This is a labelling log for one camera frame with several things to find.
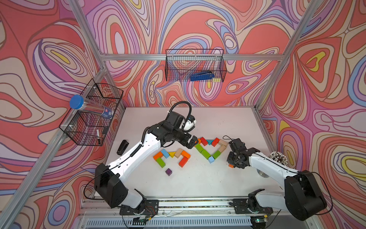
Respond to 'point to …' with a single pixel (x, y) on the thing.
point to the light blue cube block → (211, 159)
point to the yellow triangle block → (172, 154)
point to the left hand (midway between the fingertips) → (193, 137)
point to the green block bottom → (161, 162)
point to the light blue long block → (165, 153)
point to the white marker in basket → (97, 135)
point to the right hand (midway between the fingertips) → (232, 164)
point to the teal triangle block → (209, 141)
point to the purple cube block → (168, 172)
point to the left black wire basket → (87, 125)
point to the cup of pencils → (278, 157)
